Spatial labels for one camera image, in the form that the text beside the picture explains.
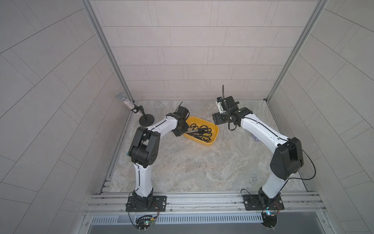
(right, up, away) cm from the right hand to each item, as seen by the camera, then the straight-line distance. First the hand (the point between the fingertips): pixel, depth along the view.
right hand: (218, 115), depth 88 cm
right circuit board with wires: (+21, -48, -20) cm, 56 cm away
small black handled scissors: (-15, -9, +11) cm, 21 cm away
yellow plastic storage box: (-10, -5, +12) cm, 16 cm away
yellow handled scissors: (-8, -14, +5) cm, 17 cm away
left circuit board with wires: (-38, -50, -21) cm, 66 cm away
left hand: (-19, -9, +9) cm, 23 cm away
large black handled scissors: (-8, -10, +11) cm, 16 cm away
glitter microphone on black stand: (-49, -3, +14) cm, 51 cm away
